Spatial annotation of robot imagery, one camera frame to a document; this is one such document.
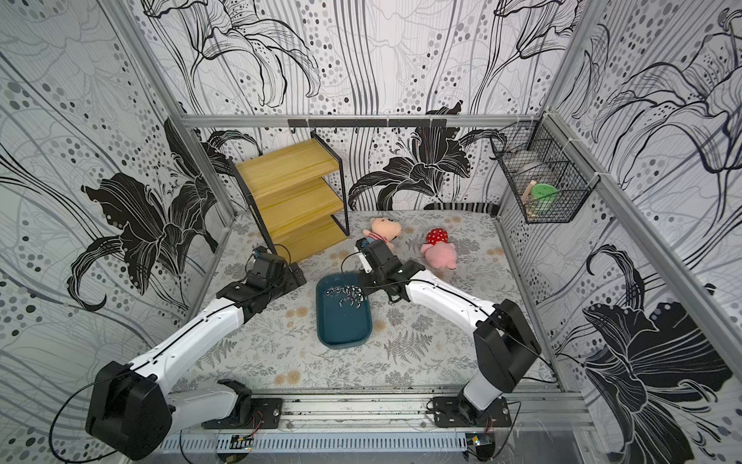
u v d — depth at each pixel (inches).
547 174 30.8
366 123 36.0
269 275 24.8
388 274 25.0
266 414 28.8
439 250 38.0
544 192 30.9
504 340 17.3
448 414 27.4
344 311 36.2
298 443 30.1
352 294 36.9
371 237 40.7
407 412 29.4
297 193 41.1
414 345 33.0
